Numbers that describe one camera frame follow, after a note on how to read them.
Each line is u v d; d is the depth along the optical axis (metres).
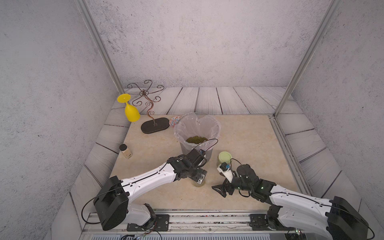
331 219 0.41
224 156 0.87
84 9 0.71
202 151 0.74
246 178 0.61
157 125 1.14
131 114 0.93
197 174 0.71
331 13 0.71
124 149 0.91
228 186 0.69
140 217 0.60
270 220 0.64
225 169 0.68
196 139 0.99
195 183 0.71
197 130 0.94
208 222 0.74
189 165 0.61
